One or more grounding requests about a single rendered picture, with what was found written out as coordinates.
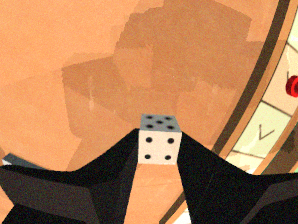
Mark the red pawn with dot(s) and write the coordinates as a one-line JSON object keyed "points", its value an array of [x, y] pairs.
{"points": [[292, 86]]}

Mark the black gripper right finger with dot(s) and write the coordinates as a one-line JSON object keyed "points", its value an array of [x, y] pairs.
{"points": [[217, 192]]}

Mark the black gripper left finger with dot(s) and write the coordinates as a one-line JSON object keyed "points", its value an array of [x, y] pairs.
{"points": [[97, 193]]}

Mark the white die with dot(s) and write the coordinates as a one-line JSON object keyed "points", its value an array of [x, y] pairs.
{"points": [[160, 139]]}

